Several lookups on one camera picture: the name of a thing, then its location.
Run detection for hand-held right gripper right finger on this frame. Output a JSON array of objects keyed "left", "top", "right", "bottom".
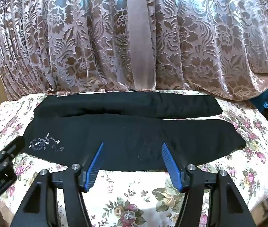
[{"left": 162, "top": 142, "right": 257, "bottom": 227}]

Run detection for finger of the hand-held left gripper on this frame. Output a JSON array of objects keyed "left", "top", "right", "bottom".
[{"left": 0, "top": 136, "right": 26, "bottom": 164}]

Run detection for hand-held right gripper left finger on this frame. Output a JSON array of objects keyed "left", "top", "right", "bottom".
[{"left": 11, "top": 142, "right": 105, "bottom": 227}]

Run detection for black pants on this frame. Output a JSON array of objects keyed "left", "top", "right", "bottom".
[{"left": 24, "top": 92, "right": 247, "bottom": 172}]

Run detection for brown floral sofa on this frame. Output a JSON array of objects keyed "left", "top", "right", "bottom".
[{"left": 0, "top": 0, "right": 268, "bottom": 104}]

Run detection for plain pink curtain panel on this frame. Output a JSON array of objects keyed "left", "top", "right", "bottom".
[{"left": 126, "top": 0, "right": 157, "bottom": 91}]

